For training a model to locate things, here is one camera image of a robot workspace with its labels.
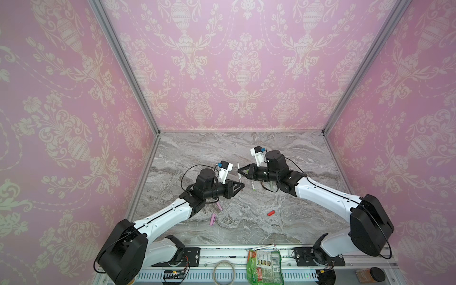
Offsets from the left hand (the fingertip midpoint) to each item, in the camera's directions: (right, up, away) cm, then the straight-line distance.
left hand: (243, 187), depth 77 cm
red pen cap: (+14, -15, +10) cm, 23 cm away
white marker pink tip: (+8, -26, -1) cm, 27 cm away
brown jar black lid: (+45, -29, -13) cm, 55 cm away
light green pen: (+11, +2, -5) cm, 12 cm away
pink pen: (-11, -12, +11) cm, 20 cm away
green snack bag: (+8, -30, -7) cm, 32 cm away
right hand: (-2, +7, +1) cm, 7 cm away
